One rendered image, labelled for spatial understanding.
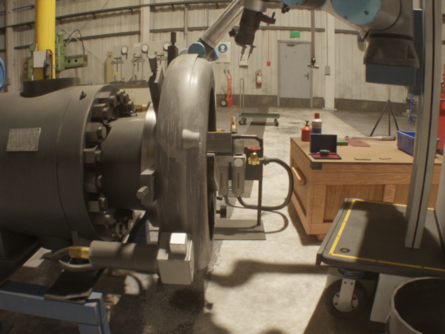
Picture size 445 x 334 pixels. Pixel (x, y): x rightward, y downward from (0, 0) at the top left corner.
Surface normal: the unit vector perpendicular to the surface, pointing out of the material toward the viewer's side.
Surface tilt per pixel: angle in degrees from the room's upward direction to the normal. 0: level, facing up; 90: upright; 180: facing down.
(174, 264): 112
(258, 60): 90
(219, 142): 66
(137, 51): 90
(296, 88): 90
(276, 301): 0
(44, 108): 38
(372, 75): 90
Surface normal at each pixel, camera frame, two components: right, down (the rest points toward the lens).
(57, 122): -0.03, -0.41
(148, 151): -0.03, -0.12
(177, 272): -0.03, 0.59
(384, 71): -0.46, 0.21
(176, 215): -0.01, 0.37
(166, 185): -0.01, 0.14
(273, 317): 0.00, -0.97
